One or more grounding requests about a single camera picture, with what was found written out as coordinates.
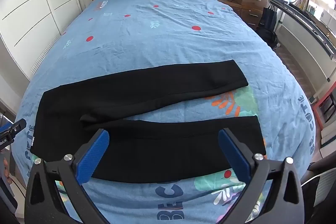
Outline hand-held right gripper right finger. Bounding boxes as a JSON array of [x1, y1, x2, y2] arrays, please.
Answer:
[[218, 127, 303, 224]]

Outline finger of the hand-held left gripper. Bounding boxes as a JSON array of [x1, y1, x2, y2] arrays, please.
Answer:
[[0, 119, 27, 138]]

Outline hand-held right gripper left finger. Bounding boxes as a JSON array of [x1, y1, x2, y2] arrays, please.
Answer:
[[24, 128, 116, 224]]

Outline black pants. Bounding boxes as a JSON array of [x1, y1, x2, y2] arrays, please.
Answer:
[[30, 59, 267, 184]]

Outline person's left hand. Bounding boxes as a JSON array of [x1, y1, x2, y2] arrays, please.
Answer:
[[2, 157, 12, 186]]

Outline black backpack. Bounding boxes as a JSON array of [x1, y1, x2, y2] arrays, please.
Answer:
[[256, 28, 279, 50]]

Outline white wardrobe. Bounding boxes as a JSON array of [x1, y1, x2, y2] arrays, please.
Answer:
[[0, 0, 82, 83]]

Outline blue printed bed sheet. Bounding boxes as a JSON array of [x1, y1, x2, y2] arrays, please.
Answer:
[[10, 0, 315, 224]]

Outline black bag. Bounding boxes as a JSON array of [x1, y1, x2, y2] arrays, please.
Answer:
[[259, 7, 278, 32]]

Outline glass desk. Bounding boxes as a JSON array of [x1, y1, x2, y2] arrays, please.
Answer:
[[268, 0, 336, 60]]

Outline red metal frame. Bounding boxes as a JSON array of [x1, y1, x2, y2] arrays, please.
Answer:
[[314, 88, 336, 130]]

